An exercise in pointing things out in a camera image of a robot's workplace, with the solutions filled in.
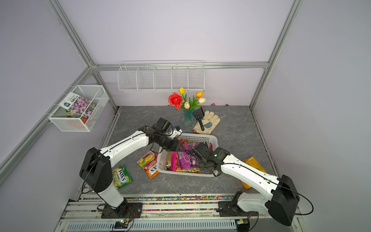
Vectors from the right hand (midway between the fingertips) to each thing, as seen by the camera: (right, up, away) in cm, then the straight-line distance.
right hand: (205, 164), depth 79 cm
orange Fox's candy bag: (-34, -2, +9) cm, 35 cm away
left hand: (-13, +7, 0) cm, 15 cm away
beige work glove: (+7, +24, +31) cm, 40 cm away
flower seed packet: (-66, +32, -5) cm, 74 cm away
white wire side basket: (-73, +24, -5) cm, 77 cm away
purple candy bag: (-10, +4, -2) cm, 11 cm away
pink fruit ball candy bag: (-10, +4, -2) cm, 11 cm away
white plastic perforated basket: (-25, +2, +6) cm, 26 cm away
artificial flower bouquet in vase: (-13, +34, -4) cm, 36 cm away
